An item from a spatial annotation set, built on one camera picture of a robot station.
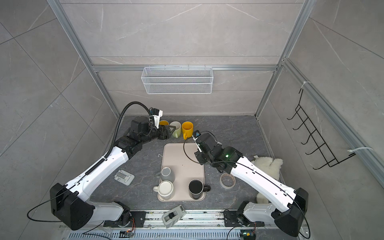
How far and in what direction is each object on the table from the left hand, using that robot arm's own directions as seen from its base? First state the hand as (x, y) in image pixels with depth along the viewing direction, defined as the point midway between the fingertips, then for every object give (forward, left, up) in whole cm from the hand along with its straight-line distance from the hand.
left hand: (171, 124), depth 75 cm
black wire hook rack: (-23, -66, +4) cm, 70 cm away
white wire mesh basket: (+40, -1, 0) cm, 40 cm away
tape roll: (-20, -31, -29) cm, 47 cm away
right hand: (-10, -15, -7) cm, 19 cm away
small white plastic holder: (-16, +30, -28) cm, 44 cm away
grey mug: (-19, +4, -20) cm, 28 cm away
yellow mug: (+16, -8, -23) cm, 29 cm away
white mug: (-25, +4, -23) cm, 34 cm away
